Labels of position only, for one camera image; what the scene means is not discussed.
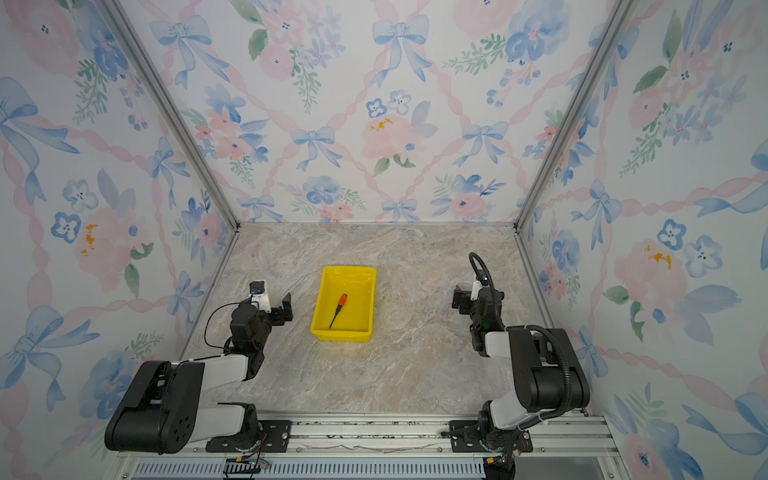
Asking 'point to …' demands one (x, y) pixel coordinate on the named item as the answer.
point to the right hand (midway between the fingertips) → (473, 286)
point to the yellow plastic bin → (354, 320)
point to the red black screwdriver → (341, 304)
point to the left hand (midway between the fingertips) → (273, 292)
